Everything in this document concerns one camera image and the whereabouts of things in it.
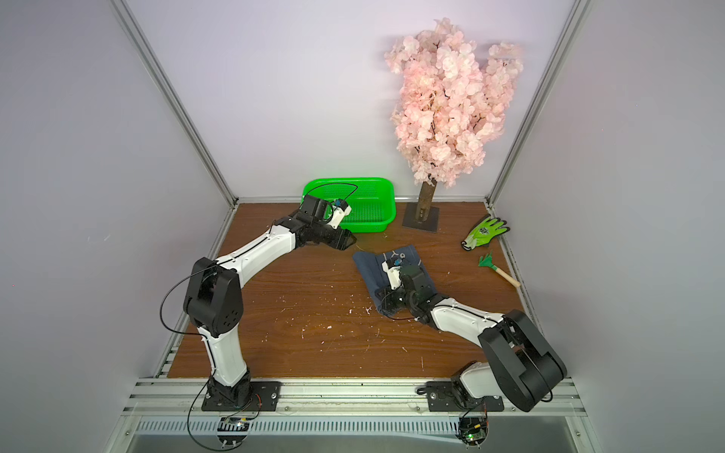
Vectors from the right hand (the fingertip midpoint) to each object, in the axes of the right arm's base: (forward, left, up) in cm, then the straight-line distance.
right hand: (377, 287), depth 86 cm
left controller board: (-37, +37, -10) cm, 54 cm away
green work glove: (+27, -41, -7) cm, 49 cm away
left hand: (+15, +8, +8) cm, 19 cm away
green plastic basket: (+45, +3, -7) cm, 46 cm away
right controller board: (-35, -25, -9) cm, 44 cm away
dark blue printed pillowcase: (+4, 0, -2) cm, 5 cm away
